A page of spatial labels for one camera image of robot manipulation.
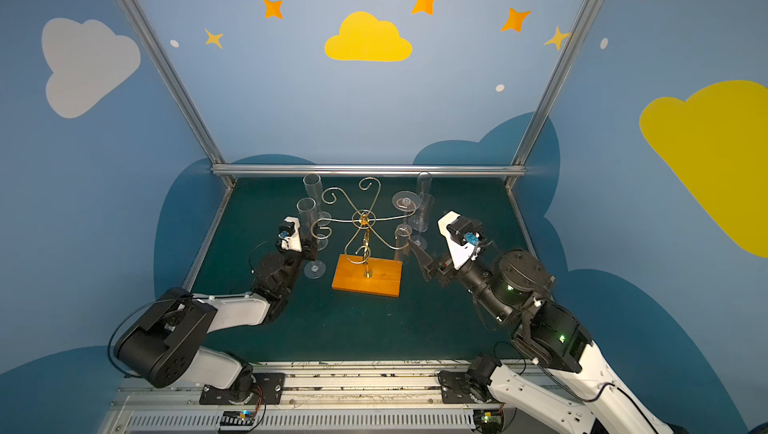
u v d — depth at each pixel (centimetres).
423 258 49
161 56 84
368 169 137
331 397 73
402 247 64
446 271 47
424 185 93
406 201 72
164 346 44
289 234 71
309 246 77
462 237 41
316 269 96
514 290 37
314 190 96
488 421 73
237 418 73
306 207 88
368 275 93
